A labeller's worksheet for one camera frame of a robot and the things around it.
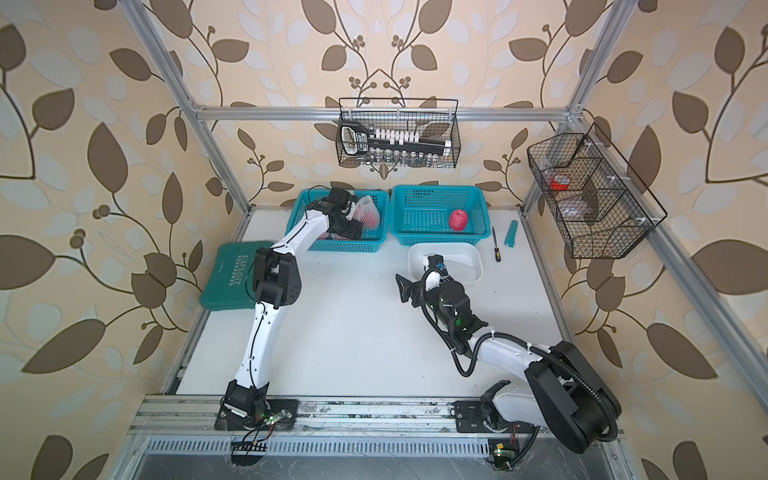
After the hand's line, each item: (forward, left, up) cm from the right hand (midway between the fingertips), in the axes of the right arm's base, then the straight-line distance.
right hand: (411, 272), depth 84 cm
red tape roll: (+16, -42, +18) cm, 48 cm away
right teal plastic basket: (+38, -7, -15) cm, 41 cm away
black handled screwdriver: (+18, -33, -16) cm, 41 cm away
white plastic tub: (+13, -19, -15) cm, 28 cm away
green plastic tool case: (+4, +57, -9) cm, 58 cm away
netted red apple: (+31, +14, -6) cm, 35 cm away
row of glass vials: (+29, +1, +18) cm, 34 cm away
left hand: (+26, +21, -8) cm, 35 cm away
